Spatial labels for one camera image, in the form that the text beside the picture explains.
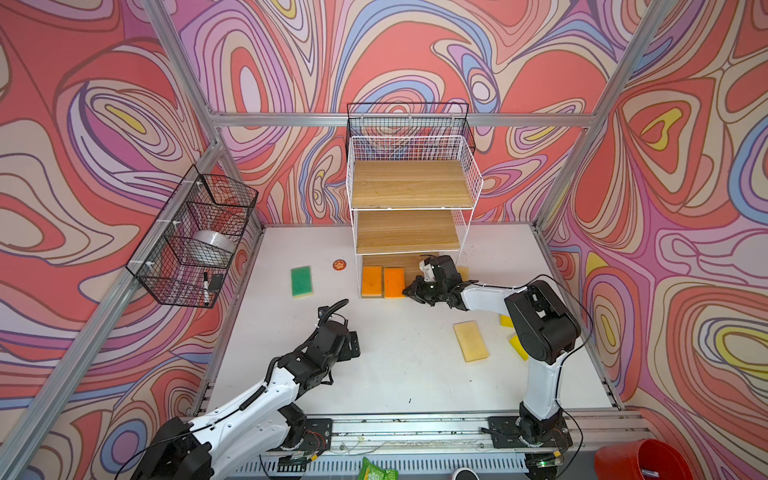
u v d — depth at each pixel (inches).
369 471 26.7
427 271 35.6
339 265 42.3
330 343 25.0
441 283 30.9
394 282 38.1
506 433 28.5
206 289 28.3
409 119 34.4
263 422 23.4
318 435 28.7
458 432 29.6
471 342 34.9
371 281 39.0
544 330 20.5
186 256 28.2
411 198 27.7
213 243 28.5
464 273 42.1
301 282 40.0
